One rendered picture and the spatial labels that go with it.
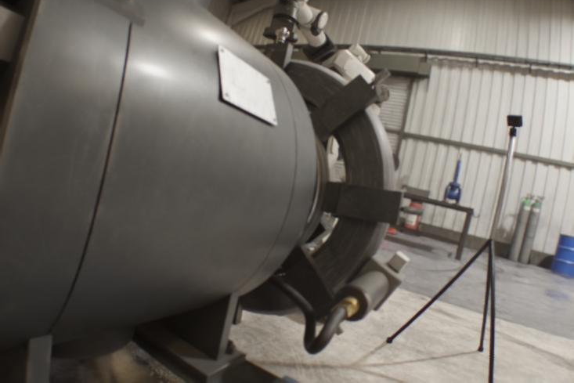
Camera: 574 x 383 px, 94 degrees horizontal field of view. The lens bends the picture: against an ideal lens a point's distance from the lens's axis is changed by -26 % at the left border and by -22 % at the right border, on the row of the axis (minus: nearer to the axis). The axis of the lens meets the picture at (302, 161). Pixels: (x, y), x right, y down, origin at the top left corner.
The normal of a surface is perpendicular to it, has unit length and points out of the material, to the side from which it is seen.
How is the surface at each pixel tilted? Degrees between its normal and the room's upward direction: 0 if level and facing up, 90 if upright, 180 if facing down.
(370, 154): 90
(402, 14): 90
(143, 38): 65
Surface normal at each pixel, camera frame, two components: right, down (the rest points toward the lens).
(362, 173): -0.41, -0.16
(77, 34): 0.91, -0.14
